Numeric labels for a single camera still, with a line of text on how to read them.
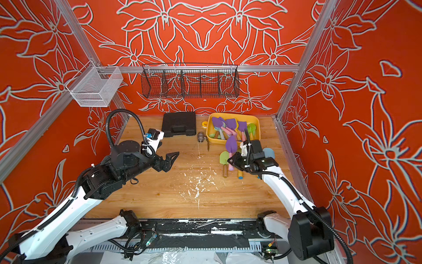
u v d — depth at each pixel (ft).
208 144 3.40
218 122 3.64
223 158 3.16
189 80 3.27
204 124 3.71
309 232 1.26
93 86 2.94
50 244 1.29
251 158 2.07
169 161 1.81
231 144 2.90
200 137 3.42
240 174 2.87
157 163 1.76
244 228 2.38
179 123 3.93
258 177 1.91
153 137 1.67
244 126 3.65
